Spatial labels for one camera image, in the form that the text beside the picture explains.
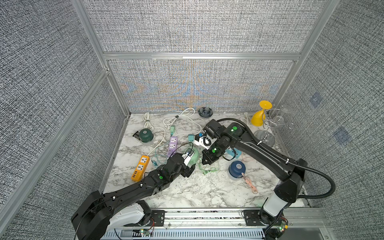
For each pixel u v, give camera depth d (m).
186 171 0.72
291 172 0.43
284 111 0.89
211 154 0.63
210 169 0.89
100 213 0.40
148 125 1.10
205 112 1.17
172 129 1.06
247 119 1.12
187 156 0.69
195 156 0.73
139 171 0.88
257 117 0.95
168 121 1.13
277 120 0.97
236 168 0.80
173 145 0.98
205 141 0.66
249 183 0.84
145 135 0.95
